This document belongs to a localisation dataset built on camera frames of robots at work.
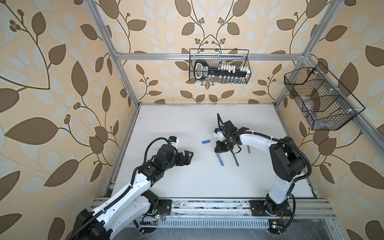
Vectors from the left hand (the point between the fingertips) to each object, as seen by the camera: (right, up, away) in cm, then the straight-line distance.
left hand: (188, 153), depth 79 cm
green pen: (+29, -7, +12) cm, 32 cm away
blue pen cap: (+11, +3, +21) cm, 24 cm away
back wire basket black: (+19, +42, +9) cm, 47 cm away
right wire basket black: (+68, +26, -6) cm, 73 cm away
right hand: (+17, -2, +12) cm, 21 cm away
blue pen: (+19, -7, +10) cm, 23 cm away
